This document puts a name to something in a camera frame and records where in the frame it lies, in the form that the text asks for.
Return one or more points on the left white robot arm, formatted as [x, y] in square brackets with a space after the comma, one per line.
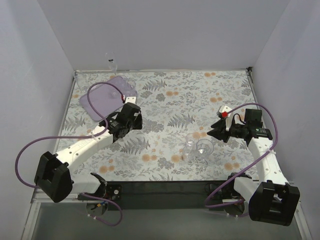
[53, 174]

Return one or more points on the clear champagne flute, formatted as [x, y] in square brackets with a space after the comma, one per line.
[111, 62]

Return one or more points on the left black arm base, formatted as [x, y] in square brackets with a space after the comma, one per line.
[98, 204]

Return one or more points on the large clear tumbler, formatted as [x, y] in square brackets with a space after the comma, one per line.
[204, 148]
[130, 88]

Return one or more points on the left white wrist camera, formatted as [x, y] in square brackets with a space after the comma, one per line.
[129, 99]

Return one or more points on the floral patterned tablecloth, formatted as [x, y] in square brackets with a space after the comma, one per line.
[174, 104]

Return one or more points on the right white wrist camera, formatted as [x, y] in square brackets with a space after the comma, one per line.
[225, 114]

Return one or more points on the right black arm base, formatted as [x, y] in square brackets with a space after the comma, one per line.
[226, 195]

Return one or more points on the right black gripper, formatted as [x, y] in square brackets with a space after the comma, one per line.
[225, 131]

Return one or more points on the clear stemmed glass back left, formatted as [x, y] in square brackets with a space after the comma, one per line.
[81, 80]

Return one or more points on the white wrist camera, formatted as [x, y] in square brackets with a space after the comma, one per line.
[129, 99]
[225, 114]

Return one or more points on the purple plastic tray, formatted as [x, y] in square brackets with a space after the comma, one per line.
[101, 100]

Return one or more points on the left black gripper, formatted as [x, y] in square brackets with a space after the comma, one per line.
[135, 120]

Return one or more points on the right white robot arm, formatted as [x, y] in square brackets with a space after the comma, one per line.
[270, 197]

